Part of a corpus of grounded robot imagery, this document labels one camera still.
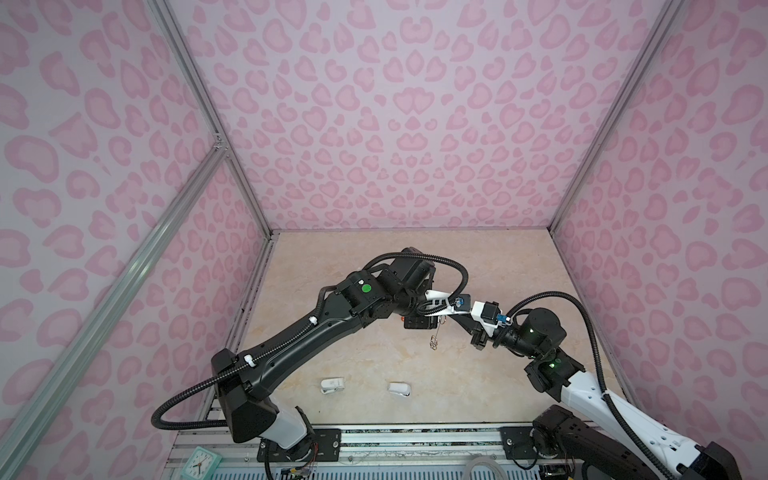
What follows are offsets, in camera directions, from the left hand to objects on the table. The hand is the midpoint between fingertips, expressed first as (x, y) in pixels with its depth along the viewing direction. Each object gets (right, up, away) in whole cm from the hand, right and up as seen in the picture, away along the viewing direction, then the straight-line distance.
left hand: (443, 299), depth 68 cm
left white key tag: (-28, -25, +12) cm, 39 cm away
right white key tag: (-10, -25, +12) cm, 30 cm away
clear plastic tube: (+12, -40, +5) cm, 42 cm away
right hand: (+2, -2, 0) cm, 3 cm away
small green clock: (-56, -38, +2) cm, 68 cm away
